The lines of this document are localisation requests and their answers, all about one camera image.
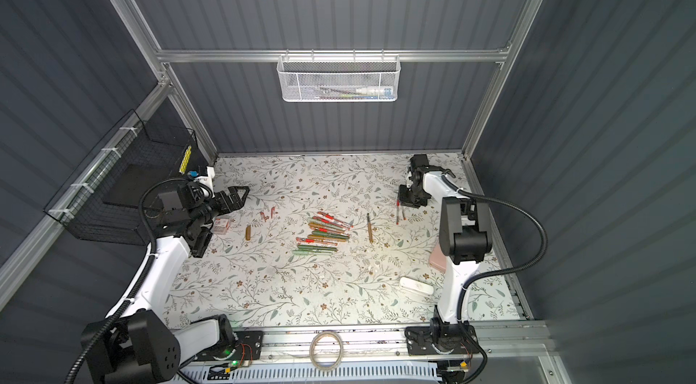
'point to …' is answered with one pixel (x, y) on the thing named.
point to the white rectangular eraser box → (416, 285)
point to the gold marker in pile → (329, 227)
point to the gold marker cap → (248, 232)
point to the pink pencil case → (438, 258)
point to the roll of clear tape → (312, 347)
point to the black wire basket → (102, 200)
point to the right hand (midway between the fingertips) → (408, 200)
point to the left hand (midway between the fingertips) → (238, 191)
